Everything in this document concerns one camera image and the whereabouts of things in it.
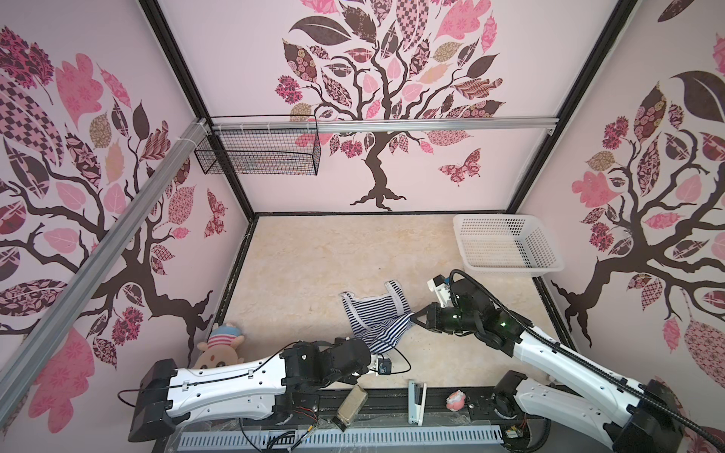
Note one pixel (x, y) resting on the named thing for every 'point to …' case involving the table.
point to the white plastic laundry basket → (506, 245)
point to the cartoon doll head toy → (221, 347)
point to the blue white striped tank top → (380, 320)
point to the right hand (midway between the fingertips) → (410, 316)
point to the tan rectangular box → (352, 405)
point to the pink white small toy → (455, 401)
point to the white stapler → (415, 411)
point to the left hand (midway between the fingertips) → (357, 350)
